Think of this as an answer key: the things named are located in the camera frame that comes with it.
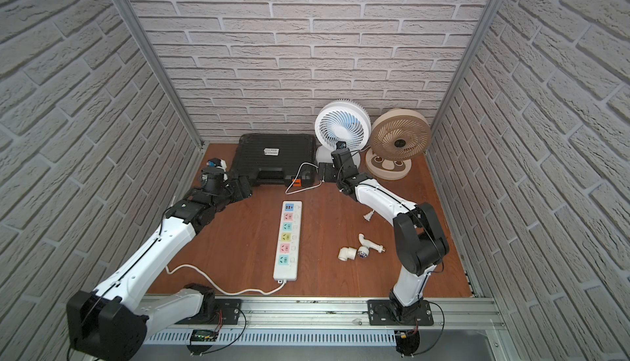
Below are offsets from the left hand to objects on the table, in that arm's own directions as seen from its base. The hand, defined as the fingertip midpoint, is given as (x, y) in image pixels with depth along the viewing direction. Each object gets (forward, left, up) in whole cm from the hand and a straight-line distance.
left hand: (234, 179), depth 81 cm
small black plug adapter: (-3, +1, +12) cm, 12 cm away
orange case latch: (+9, -20, -15) cm, 27 cm away
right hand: (+10, -35, -5) cm, 36 cm away
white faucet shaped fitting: (-16, -46, -18) cm, 52 cm away
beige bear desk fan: (+17, -59, +5) cm, 61 cm away
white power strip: (-20, -18, -17) cm, 32 cm away
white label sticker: (+25, -8, -12) cm, 29 cm away
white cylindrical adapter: (-19, -39, -17) cm, 47 cm away
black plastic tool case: (+22, -9, -14) cm, 27 cm away
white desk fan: (+19, -37, +9) cm, 43 cm away
